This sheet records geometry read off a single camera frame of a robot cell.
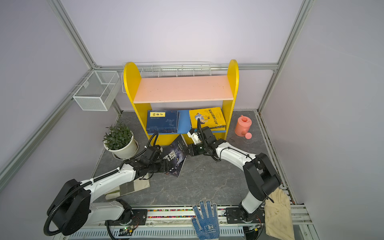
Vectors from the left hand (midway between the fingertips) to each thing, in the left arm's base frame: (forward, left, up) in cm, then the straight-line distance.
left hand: (166, 166), depth 86 cm
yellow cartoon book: (+25, -29, +13) cm, 41 cm away
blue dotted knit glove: (-29, -21, -3) cm, 36 cm away
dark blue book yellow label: (+23, +2, +14) cm, 27 cm away
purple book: (+18, -30, +12) cm, 37 cm away
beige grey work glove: (-7, +14, -4) cm, 16 cm away
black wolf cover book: (+6, -5, +2) cm, 8 cm away
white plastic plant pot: (+9, +23, +4) cm, 25 cm away
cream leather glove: (-28, -57, -4) cm, 63 cm away
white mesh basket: (+50, +47, +18) cm, 71 cm away
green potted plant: (+15, +27, +13) cm, 33 cm away
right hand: (+5, -12, +6) cm, 14 cm away
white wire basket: (+51, -5, +31) cm, 60 cm away
